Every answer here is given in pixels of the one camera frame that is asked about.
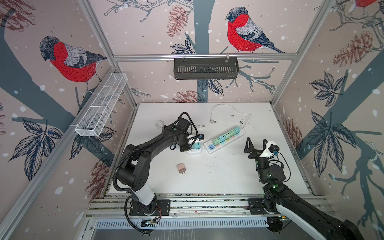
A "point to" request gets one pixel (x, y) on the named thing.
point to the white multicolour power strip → (209, 147)
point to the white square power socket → (197, 149)
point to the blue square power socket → (159, 123)
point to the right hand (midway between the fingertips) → (255, 140)
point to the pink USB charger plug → (181, 168)
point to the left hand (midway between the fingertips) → (189, 143)
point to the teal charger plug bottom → (222, 138)
